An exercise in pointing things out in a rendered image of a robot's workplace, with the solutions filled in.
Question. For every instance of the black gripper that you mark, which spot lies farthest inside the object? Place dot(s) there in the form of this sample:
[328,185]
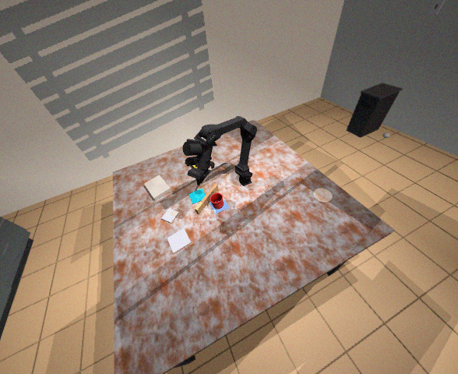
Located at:
[202,171]

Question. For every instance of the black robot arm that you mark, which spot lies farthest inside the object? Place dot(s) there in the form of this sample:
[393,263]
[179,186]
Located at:
[211,133]

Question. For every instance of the white flat bar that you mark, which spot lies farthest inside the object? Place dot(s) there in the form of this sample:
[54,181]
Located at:
[157,187]

